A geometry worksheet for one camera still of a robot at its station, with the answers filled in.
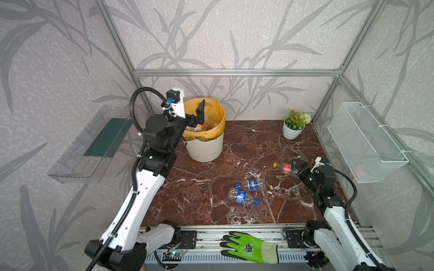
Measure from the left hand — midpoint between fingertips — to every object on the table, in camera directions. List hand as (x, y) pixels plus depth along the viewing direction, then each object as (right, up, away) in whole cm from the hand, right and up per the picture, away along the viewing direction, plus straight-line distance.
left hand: (194, 92), depth 58 cm
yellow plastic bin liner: (+5, -5, +38) cm, 39 cm away
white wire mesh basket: (+66, -22, +5) cm, 69 cm away
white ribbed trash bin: (0, -23, +31) cm, 39 cm away
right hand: (+46, -27, +26) cm, 59 cm away
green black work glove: (+19, -62, +13) cm, 66 cm away
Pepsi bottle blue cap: (+27, -40, +27) cm, 56 cm away
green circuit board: (-12, -67, +14) cm, 70 cm away
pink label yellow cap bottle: (+43, -33, +35) cm, 65 cm away
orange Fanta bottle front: (-3, -11, +27) cm, 29 cm away
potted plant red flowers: (+52, -8, +43) cm, 68 cm away
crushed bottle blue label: (+18, -45, +25) cm, 55 cm away
